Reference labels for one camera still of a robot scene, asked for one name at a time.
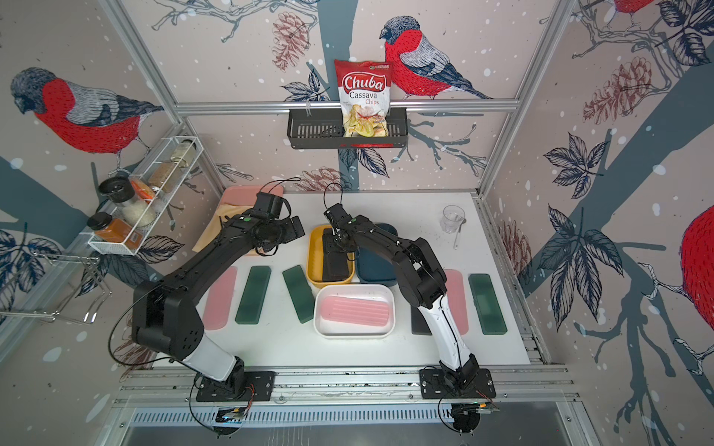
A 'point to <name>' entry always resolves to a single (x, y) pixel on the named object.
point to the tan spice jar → (164, 177)
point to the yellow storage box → (314, 260)
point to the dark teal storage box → (374, 268)
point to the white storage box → (343, 330)
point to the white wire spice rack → (181, 150)
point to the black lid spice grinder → (135, 211)
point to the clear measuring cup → (453, 217)
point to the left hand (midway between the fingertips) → (298, 227)
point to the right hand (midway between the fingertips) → (330, 247)
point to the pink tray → (245, 195)
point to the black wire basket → (323, 128)
